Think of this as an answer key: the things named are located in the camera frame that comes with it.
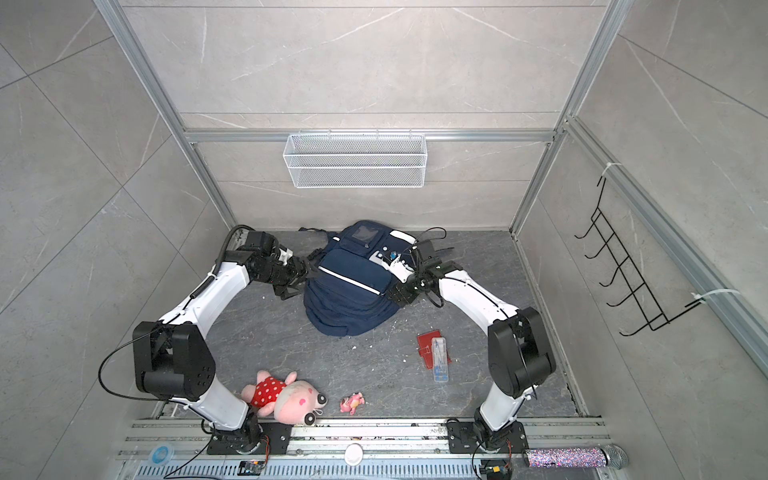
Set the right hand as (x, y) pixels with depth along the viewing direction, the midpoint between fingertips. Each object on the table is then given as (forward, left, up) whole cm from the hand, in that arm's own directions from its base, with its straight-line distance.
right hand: (398, 284), depth 90 cm
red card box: (-16, -8, -11) cm, 21 cm away
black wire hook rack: (-20, -51, +21) cm, 59 cm away
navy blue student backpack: (-1, +16, -1) cm, 16 cm away
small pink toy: (-31, +14, -9) cm, 35 cm away
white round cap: (-42, +12, -11) cm, 45 cm away
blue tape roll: (-41, +60, -11) cm, 73 cm away
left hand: (+1, +25, +5) cm, 25 cm away
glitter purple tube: (-44, -48, -9) cm, 66 cm away
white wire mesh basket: (+39, +13, +18) cm, 45 cm away
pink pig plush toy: (-32, +27, -3) cm, 42 cm away
